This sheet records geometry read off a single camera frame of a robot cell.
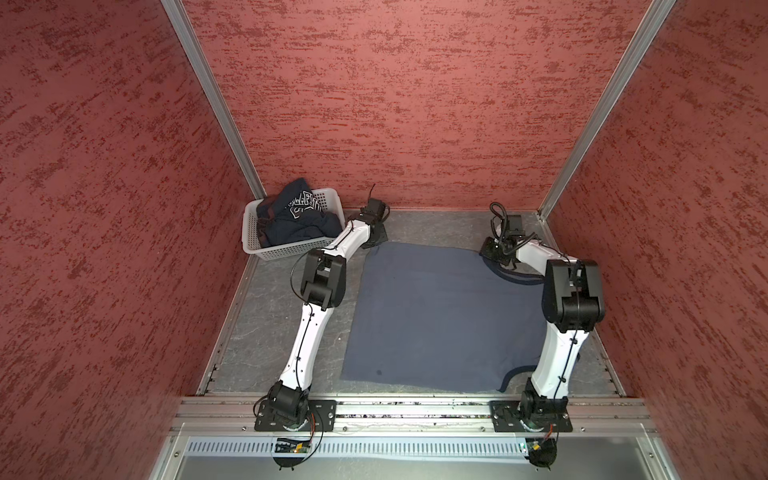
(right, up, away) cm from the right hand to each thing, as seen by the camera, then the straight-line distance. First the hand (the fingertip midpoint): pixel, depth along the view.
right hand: (480, 255), depth 104 cm
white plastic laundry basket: (-56, +21, +12) cm, 61 cm away
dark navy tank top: (-70, +16, +6) cm, 72 cm away
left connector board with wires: (-55, -45, -33) cm, 78 cm away
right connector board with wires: (+5, -46, -33) cm, 57 cm away
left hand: (-37, +5, +7) cm, 38 cm away
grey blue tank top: (-18, -20, -8) cm, 28 cm away
